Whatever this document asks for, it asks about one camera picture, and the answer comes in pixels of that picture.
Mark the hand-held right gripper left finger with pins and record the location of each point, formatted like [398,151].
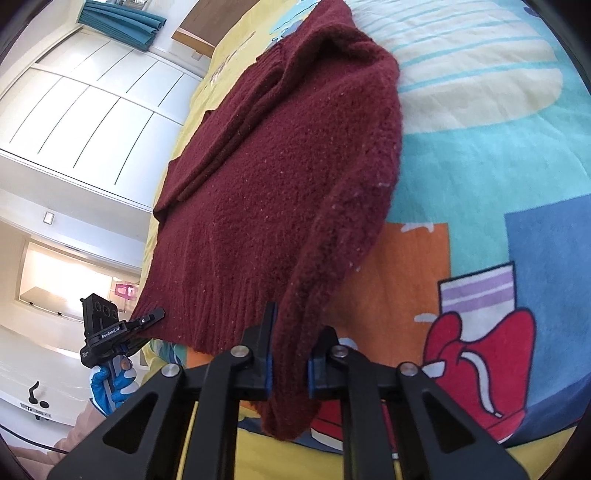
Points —
[258,369]

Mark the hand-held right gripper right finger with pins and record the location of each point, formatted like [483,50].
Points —
[323,369]

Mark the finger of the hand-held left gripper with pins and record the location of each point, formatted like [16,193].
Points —
[136,344]
[150,317]

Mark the maroon knitted sweater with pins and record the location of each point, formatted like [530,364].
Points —
[277,184]

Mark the person's left forearm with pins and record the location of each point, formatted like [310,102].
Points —
[81,429]

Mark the person's left hand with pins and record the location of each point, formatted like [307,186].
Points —
[117,387]

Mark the pink object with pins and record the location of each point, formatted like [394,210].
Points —
[124,290]

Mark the white wardrobe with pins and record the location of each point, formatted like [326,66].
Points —
[92,120]

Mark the yellow printed bed cover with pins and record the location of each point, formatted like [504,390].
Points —
[480,157]

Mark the wooden headboard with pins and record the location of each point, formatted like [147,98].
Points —
[203,27]

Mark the teal curtain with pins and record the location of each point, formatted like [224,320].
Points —
[124,21]

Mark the wall light switch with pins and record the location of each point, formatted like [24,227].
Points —
[49,217]

